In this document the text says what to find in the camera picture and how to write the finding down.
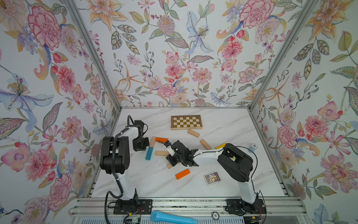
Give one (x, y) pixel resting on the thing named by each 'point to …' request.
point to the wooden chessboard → (186, 122)
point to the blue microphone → (157, 216)
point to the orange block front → (182, 174)
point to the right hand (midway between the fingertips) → (167, 155)
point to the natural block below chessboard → (193, 133)
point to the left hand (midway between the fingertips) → (148, 146)
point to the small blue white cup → (253, 147)
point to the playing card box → (212, 178)
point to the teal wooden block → (149, 153)
